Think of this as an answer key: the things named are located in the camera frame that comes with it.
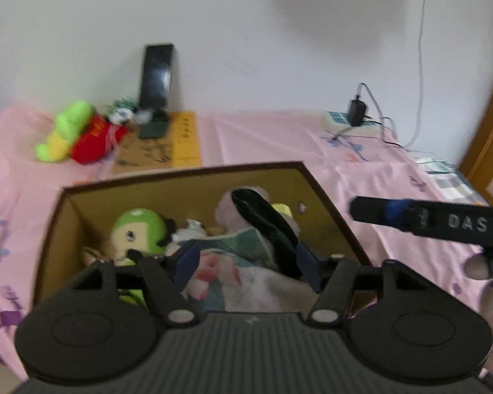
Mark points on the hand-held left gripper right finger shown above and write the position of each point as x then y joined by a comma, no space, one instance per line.
308,266

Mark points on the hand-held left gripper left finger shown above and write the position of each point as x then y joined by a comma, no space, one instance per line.
187,264

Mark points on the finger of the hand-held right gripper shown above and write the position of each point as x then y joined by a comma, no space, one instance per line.
396,211

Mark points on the brown cardboard shoe box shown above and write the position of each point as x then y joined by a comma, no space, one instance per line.
332,221

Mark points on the green frog plush toy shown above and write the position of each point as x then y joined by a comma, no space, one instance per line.
139,234

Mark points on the dark velvet cloth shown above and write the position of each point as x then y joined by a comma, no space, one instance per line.
267,221

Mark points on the patterned beige green sock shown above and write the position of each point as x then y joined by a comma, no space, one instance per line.
246,283

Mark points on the pink plush toy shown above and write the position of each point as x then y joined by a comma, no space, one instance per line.
230,213

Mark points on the striped blanket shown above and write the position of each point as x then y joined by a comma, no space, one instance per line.
456,184

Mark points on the black power adapter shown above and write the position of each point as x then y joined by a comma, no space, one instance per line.
356,111

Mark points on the white power strip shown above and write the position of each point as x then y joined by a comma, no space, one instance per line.
332,121

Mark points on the pink printed bed sheet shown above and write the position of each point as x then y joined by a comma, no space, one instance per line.
271,139

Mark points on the dark green wallet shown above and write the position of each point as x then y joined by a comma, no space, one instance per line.
153,130

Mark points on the red plush toy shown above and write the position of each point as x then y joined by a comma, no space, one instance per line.
90,143

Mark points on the small panda plush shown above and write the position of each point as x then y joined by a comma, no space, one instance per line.
121,115

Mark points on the lime green caterpillar plush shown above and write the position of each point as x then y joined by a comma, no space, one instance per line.
70,123

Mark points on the wooden bed frame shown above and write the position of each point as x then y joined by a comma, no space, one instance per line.
489,131

